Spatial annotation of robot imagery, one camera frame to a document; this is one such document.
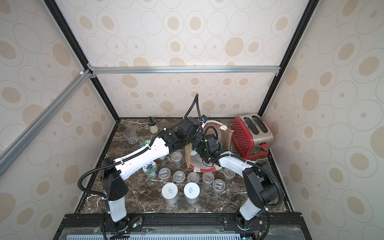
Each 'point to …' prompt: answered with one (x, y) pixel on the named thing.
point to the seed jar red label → (208, 178)
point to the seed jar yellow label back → (229, 174)
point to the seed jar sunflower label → (144, 143)
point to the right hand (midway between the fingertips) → (200, 148)
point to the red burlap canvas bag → (195, 160)
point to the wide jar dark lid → (191, 192)
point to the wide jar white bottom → (170, 192)
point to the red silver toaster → (252, 135)
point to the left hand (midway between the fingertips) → (204, 130)
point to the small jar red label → (164, 173)
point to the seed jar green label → (176, 156)
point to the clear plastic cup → (131, 135)
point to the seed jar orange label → (179, 177)
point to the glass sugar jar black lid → (152, 125)
